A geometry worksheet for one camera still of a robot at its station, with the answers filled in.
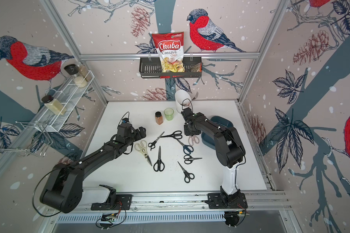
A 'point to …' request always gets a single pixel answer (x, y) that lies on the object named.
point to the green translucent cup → (168, 112)
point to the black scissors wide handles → (177, 134)
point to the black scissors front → (188, 175)
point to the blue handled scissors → (187, 149)
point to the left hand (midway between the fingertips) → (142, 127)
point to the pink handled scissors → (193, 139)
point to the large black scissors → (159, 165)
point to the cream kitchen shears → (142, 147)
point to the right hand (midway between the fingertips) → (190, 131)
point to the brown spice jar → (159, 118)
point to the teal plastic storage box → (209, 141)
